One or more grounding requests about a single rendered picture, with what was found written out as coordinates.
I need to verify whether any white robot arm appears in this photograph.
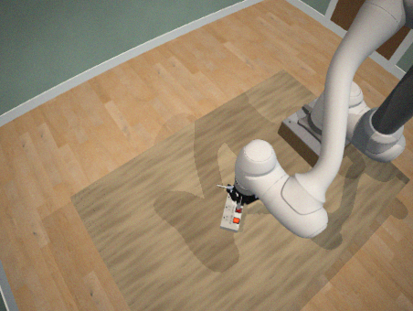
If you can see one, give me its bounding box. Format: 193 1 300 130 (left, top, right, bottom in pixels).
234 0 413 239

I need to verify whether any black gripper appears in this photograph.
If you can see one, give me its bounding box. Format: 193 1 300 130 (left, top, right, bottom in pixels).
226 184 258 209

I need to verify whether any white power strip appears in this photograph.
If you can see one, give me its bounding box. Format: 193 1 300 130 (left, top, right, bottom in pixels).
220 194 243 232

